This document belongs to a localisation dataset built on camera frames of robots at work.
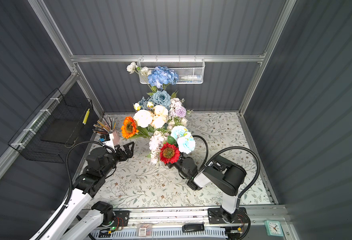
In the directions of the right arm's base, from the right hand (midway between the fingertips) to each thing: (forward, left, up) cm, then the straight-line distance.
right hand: (167, 150), depth 83 cm
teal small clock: (-35, -51, -13) cm, 63 cm away
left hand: (-2, +20, +9) cm, 22 cm away
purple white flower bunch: (+11, -6, +19) cm, 22 cm away
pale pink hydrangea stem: (-6, +4, +16) cm, 17 cm away
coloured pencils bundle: (+20, +42, -2) cm, 47 cm away
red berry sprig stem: (-11, -3, +16) cm, 20 cm away
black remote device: (-35, -13, -12) cm, 39 cm away
